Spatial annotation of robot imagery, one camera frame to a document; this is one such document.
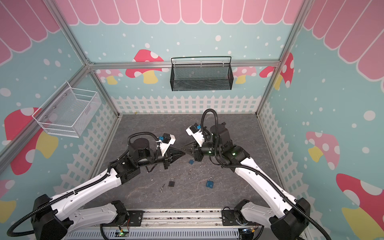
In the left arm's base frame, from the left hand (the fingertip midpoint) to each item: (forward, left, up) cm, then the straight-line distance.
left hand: (183, 156), depth 68 cm
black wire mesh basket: (+51, -7, +8) cm, 52 cm away
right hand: (+1, 0, +4) cm, 4 cm away
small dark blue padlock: (+11, -2, -26) cm, 28 cm away
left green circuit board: (-28, +32, -28) cm, 51 cm away
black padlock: (-3, +8, -26) cm, 28 cm away
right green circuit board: (-25, -31, -27) cm, 49 cm away
